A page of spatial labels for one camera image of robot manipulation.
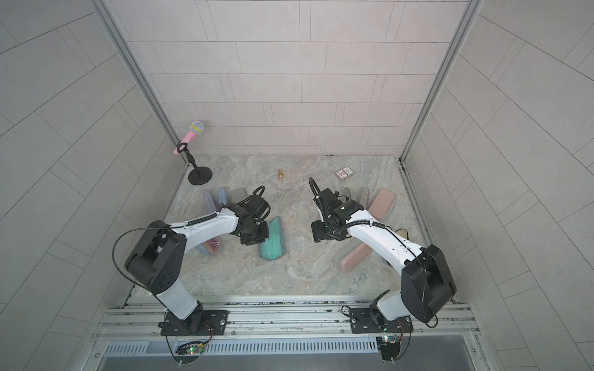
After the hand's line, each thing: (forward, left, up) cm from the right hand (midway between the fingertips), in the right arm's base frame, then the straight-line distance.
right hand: (320, 234), depth 82 cm
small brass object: (+35, +16, -5) cm, 39 cm away
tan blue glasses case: (+21, +39, 0) cm, 45 cm away
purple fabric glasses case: (+19, +44, 0) cm, 48 cm away
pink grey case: (-7, -11, -1) cm, 13 cm away
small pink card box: (+34, -15, -5) cm, 37 cm away
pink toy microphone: (+39, +47, +21) cm, 65 cm away
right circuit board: (-33, -18, -11) cm, 39 cm away
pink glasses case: (+16, -28, -7) cm, 33 cm away
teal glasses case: (-1, +18, -7) cm, 20 cm away
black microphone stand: (+38, +54, -5) cm, 67 cm away
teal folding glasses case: (+17, -20, -3) cm, 27 cm away
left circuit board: (-31, +40, -5) cm, 51 cm away
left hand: (+4, +19, -7) cm, 21 cm away
